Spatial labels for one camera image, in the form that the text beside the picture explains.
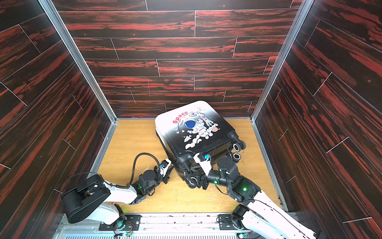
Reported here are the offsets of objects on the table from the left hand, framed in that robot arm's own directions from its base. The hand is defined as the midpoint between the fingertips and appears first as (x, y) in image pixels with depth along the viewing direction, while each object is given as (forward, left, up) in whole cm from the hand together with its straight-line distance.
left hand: (173, 165), depth 85 cm
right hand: (-9, -11, +15) cm, 20 cm away
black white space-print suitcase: (+17, -13, +14) cm, 25 cm away
